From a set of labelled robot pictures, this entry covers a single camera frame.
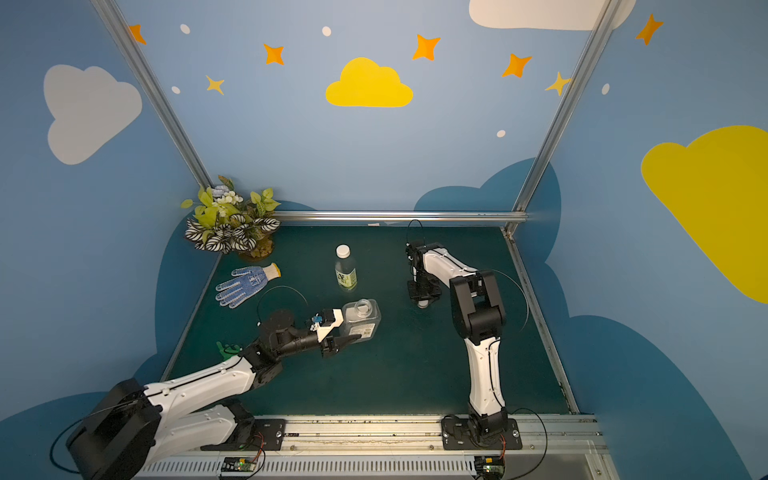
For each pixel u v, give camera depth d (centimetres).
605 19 70
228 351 87
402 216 135
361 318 66
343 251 88
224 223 89
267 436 74
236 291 102
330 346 69
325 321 63
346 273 94
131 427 41
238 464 72
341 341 70
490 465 73
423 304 98
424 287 88
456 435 74
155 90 82
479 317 57
